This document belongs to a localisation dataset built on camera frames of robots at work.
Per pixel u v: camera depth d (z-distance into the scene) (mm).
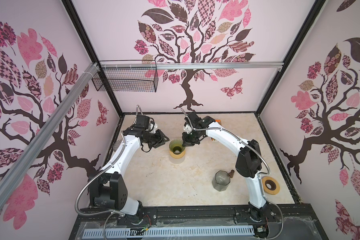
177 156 860
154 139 724
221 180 896
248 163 550
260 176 569
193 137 750
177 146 890
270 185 833
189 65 929
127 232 698
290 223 722
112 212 481
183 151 870
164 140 757
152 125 722
